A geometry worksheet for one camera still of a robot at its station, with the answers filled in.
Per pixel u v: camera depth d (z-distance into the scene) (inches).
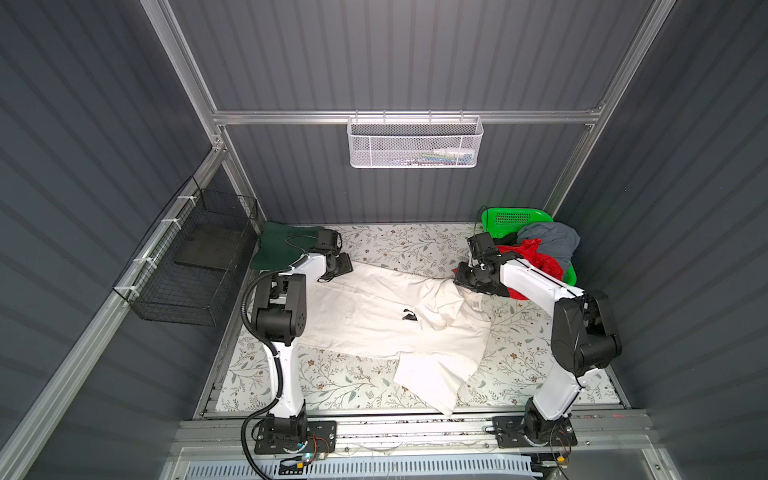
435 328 35.9
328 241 33.6
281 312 22.4
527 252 37.0
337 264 37.7
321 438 28.7
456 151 35.5
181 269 28.5
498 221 45.4
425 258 43.9
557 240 39.7
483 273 27.3
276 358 22.8
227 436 29.9
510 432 28.8
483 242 29.7
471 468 30.3
